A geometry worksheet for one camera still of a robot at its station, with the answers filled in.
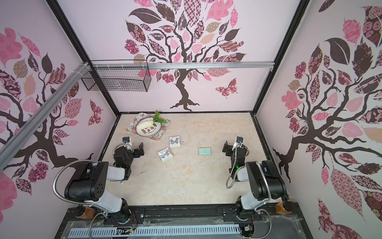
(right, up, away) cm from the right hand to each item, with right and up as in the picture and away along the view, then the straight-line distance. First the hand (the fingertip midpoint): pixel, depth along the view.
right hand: (235, 141), depth 92 cm
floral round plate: (-63, +9, +18) cm, 66 cm away
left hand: (-64, -3, +3) cm, 64 cm away
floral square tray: (-52, +2, +14) cm, 54 cm away
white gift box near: (-45, -9, 0) cm, 46 cm away
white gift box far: (-40, -1, +6) cm, 40 cm away
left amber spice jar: (-78, -31, -23) cm, 87 cm away
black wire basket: (-76, +43, +3) cm, 88 cm away
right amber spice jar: (+16, -29, -23) cm, 41 cm away
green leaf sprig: (-57, +16, +21) cm, 62 cm away
